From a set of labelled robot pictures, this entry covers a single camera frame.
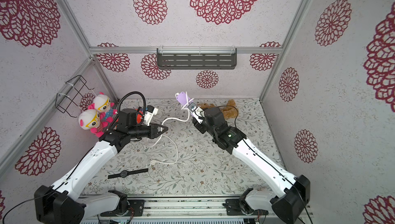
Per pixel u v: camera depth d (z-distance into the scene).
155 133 0.65
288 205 0.37
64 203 0.38
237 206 0.74
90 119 0.84
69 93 0.76
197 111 0.59
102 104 0.94
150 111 0.67
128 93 0.59
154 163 0.87
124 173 0.84
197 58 0.92
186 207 0.75
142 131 0.65
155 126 0.65
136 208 0.73
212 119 0.52
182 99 0.70
